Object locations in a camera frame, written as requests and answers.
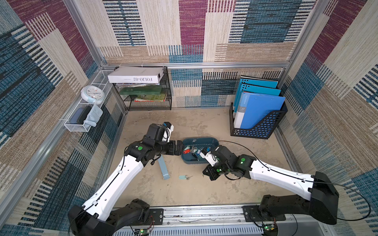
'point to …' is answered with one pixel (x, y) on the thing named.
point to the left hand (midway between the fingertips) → (176, 144)
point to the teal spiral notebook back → (256, 81)
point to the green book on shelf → (140, 90)
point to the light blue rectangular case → (163, 165)
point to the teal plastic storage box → (191, 147)
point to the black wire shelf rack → (132, 105)
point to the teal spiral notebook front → (254, 89)
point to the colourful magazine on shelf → (151, 98)
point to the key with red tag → (186, 151)
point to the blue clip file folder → (253, 107)
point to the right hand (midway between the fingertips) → (203, 171)
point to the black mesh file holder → (265, 128)
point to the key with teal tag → (184, 177)
